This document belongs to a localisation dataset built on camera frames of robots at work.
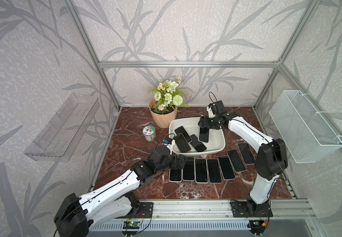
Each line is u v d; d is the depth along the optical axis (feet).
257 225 2.39
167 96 2.77
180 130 3.46
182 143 3.16
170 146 2.29
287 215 2.45
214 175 2.77
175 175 2.75
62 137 2.27
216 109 2.33
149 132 3.15
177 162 2.21
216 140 3.28
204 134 2.78
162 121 3.17
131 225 2.33
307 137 1.96
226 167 2.87
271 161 1.57
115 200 1.59
